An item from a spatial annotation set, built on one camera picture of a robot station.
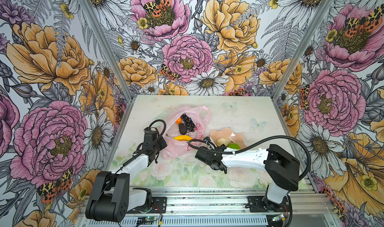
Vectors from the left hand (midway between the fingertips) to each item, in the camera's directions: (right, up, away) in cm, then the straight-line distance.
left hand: (163, 144), depth 92 cm
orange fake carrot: (+8, +13, +12) cm, 20 cm away
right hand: (+35, -5, -5) cm, 36 cm away
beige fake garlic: (+36, +3, -1) cm, 36 cm away
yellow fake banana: (+11, +3, +5) cm, 13 cm away
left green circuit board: (-1, -30, -21) cm, 37 cm away
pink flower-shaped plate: (+45, +3, +3) cm, 45 cm away
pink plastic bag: (+6, -2, 0) cm, 7 cm away
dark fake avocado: (+11, +8, +7) cm, 15 cm away
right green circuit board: (+60, -30, -20) cm, 70 cm away
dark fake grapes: (+15, +12, +10) cm, 22 cm away
